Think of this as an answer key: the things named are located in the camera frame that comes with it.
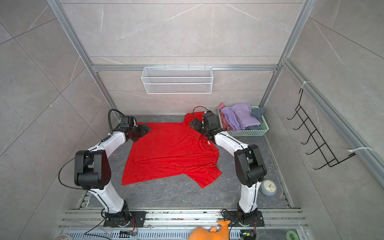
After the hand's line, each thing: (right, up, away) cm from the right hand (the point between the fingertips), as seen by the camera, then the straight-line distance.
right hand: (194, 124), depth 94 cm
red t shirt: (-15, -18, +5) cm, 24 cm away
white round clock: (+40, -35, -15) cm, 55 cm away
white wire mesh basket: (-12, +30, +7) cm, 33 cm away
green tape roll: (+44, -53, -26) cm, 73 cm away
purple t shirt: (+34, +6, +14) cm, 37 cm away
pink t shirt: (+23, -1, +10) cm, 25 cm away
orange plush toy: (+3, -48, -31) cm, 58 cm away
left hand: (-32, -2, +1) cm, 32 cm away
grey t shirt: (+47, +9, +13) cm, 49 cm away
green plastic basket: (+47, -5, +9) cm, 48 cm away
